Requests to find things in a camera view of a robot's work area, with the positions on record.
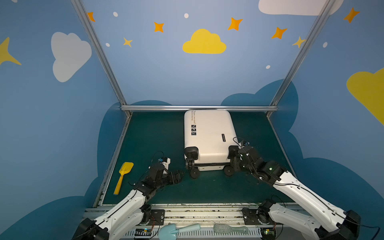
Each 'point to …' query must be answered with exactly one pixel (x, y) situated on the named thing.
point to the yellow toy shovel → (126, 167)
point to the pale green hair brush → (225, 228)
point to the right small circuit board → (268, 233)
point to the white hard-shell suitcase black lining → (212, 132)
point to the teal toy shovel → (168, 231)
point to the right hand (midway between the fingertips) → (235, 159)
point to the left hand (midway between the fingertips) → (179, 173)
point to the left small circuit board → (143, 232)
